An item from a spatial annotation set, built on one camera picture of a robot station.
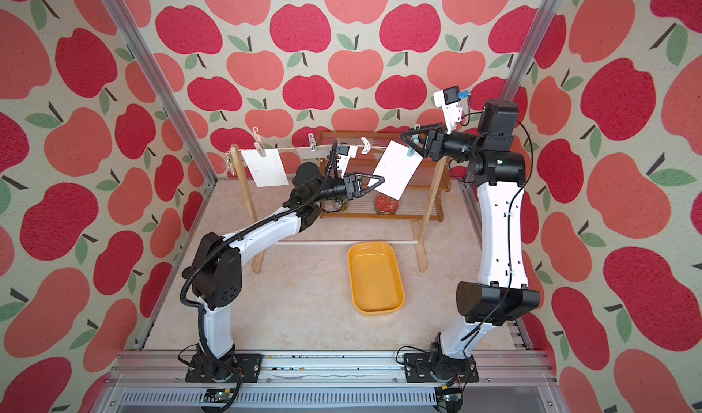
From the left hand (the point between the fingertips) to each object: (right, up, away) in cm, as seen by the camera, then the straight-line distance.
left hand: (385, 190), depth 69 cm
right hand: (+5, +11, -6) cm, 13 cm away
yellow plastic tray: (-1, -29, +22) cm, 36 cm away
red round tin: (+5, -4, +39) cm, 39 cm away
